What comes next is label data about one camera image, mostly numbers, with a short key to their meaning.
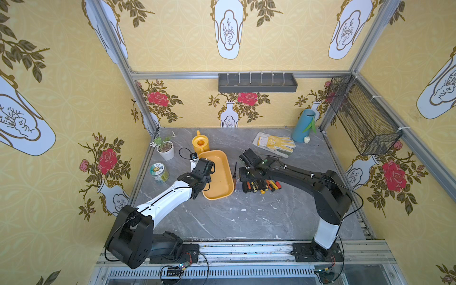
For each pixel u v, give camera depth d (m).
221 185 0.94
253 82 0.92
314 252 0.65
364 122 0.77
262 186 0.92
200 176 0.66
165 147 1.01
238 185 0.92
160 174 0.91
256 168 0.67
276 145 1.12
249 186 0.92
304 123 1.01
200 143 1.06
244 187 0.92
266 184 0.92
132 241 0.41
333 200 0.47
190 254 0.73
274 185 0.92
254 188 0.89
